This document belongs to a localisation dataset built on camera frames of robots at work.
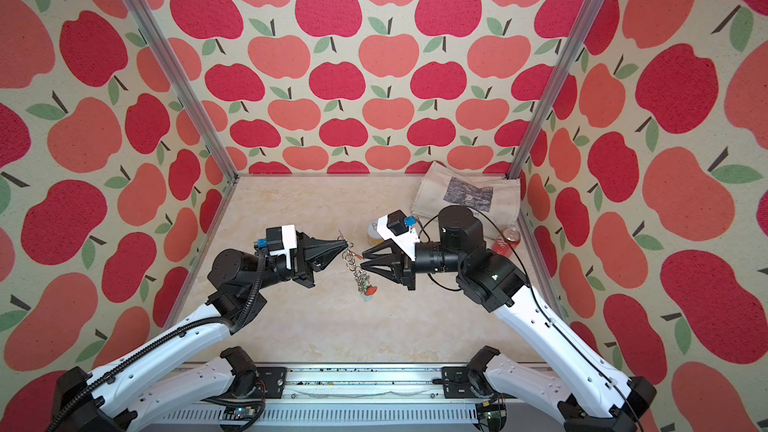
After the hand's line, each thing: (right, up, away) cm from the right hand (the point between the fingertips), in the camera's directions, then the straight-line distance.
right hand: (373, 255), depth 58 cm
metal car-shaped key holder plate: (-2, -9, +8) cm, 12 cm away
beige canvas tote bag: (+40, +11, +44) cm, 61 cm away
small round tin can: (-2, -1, +39) cm, 39 cm away
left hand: (-5, +2, -3) cm, 6 cm away
